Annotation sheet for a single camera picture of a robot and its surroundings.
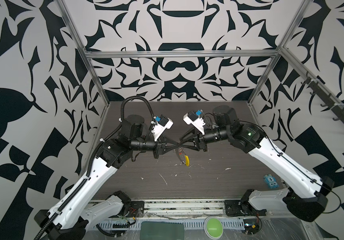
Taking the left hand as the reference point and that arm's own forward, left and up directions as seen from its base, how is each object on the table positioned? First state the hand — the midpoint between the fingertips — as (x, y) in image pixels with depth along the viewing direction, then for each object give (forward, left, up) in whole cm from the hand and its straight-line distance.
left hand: (179, 143), depth 58 cm
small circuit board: (-25, -34, -36) cm, 55 cm away
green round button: (-25, -15, -34) cm, 45 cm away
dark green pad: (-25, +8, -34) cm, 43 cm away
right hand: (0, -1, +1) cm, 1 cm away
